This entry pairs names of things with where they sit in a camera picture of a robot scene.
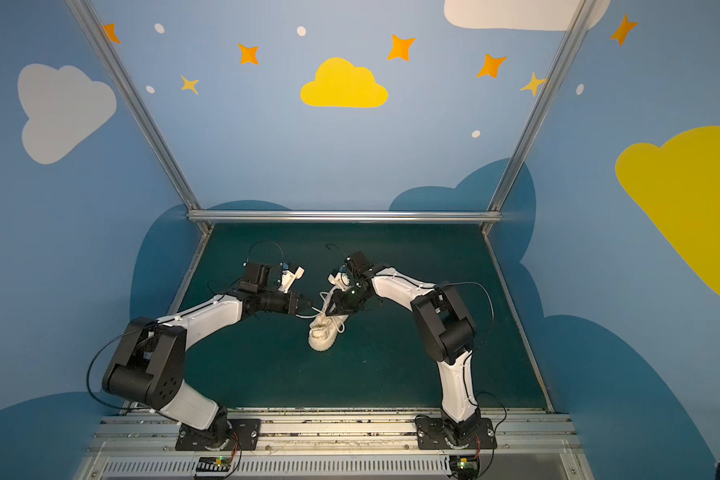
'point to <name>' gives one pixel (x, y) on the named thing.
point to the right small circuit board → (465, 466)
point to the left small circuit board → (213, 463)
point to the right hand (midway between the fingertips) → (332, 311)
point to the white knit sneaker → (323, 330)
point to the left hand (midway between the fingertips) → (312, 302)
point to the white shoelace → (339, 326)
